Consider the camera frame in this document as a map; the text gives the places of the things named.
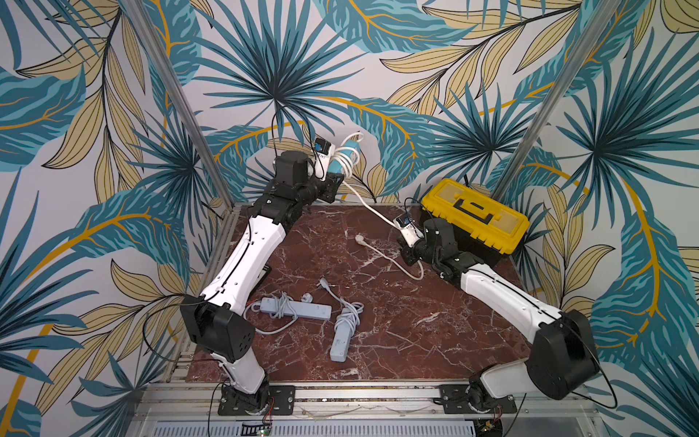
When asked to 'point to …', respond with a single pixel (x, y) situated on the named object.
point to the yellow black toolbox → (481, 225)
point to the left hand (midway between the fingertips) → (336, 177)
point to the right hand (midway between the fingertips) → (402, 237)
